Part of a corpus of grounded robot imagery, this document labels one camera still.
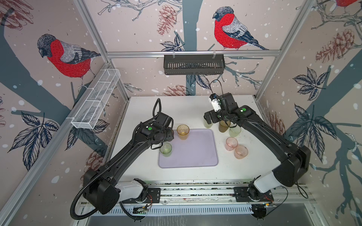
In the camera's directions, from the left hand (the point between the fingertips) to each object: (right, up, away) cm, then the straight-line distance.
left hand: (168, 135), depth 78 cm
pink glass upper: (+40, -8, +14) cm, 44 cm away
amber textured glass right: (+34, +4, +12) cm, 36 cm away
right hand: (+24, +12, +3) cm, 27 cm away
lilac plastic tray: (+19, -12, +12) cm, 25 cm away
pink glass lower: (+46, -13, +11) cm, 49 cm away
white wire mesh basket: (-41, +12, -7) cm, 44 cm away
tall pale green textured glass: (+25, +4, +22) cm, 33 cm away
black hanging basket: (+16, +49, +26) cm, 57 cm away
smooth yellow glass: (+8, 0, +17) cm, 19 cm away
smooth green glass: (-3, -11, +12) cm, 16 cm away
